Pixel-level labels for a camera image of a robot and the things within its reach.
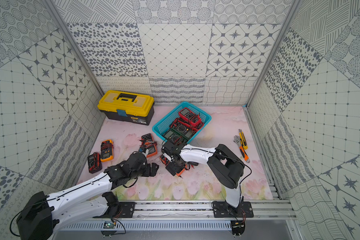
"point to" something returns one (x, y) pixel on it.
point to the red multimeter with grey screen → (190, 116)
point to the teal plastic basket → (164, 124)
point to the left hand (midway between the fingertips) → (153, 163)
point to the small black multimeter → (164, 160)
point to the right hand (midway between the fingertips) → (178, 166)
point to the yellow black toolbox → (127, 106)
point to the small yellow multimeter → (107, 150)
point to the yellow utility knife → (242, 140)
